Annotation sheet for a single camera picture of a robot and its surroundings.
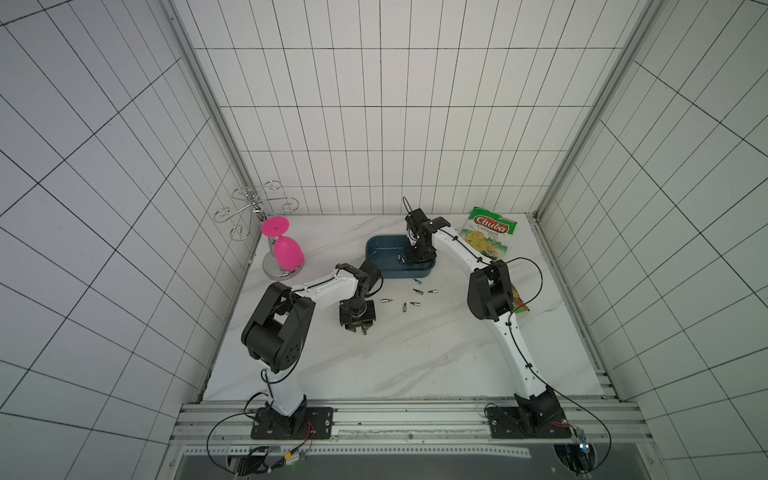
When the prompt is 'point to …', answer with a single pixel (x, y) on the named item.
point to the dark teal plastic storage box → (388, 252)
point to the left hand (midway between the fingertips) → (359, 331)
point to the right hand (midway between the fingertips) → (403, 260)
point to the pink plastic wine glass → (288, 251)
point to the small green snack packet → (519, 304)
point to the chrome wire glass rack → (255, 205)
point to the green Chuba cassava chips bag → (488, 233)
